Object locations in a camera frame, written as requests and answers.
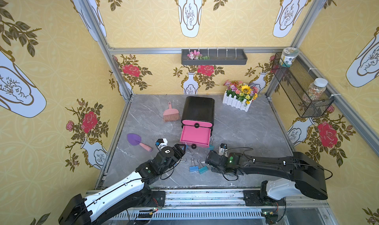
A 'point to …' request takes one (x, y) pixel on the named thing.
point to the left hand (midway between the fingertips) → (179, 147)
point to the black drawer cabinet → (199, 109)
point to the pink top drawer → (196, 123)
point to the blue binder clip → (193, 168)
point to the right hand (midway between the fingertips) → (214, 164)
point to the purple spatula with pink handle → (135, 139)
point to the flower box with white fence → (239, 94)
